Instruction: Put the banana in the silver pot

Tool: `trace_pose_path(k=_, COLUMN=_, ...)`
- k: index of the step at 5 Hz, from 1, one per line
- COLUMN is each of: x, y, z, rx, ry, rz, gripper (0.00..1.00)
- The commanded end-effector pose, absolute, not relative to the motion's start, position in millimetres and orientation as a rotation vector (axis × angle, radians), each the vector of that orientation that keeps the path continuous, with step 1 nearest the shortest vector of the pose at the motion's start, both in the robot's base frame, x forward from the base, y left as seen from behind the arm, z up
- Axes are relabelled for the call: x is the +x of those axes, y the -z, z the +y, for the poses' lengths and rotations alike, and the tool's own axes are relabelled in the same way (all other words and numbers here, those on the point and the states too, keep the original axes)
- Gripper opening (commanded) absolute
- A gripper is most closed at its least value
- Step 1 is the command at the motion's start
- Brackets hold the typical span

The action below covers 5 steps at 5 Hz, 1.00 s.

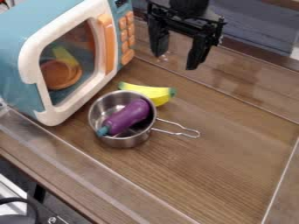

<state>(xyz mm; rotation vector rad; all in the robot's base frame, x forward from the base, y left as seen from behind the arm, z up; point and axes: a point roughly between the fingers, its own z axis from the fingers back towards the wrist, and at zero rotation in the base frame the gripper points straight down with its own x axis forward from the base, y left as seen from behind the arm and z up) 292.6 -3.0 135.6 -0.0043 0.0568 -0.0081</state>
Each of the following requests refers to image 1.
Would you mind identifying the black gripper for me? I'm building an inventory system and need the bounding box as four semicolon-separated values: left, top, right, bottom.
146;0;227;70

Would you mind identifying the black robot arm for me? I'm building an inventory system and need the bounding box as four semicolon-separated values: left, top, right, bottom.
146;0;227;70

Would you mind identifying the blue toy microwave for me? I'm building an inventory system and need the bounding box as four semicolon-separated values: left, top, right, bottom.
0;0;136;126

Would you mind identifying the yellow toy banana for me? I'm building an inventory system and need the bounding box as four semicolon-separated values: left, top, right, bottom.
118;81;176;107

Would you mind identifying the purple toy eggplant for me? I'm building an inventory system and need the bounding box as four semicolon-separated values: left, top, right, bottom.
98;99;151;137

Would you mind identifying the silver metal pot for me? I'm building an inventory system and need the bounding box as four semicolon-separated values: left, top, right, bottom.
88;90;202;148

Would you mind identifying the orange toy plate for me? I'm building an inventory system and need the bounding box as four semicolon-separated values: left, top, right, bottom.
42;59;82;90

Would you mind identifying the black cable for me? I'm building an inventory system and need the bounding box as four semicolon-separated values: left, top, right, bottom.
0;197;40;224

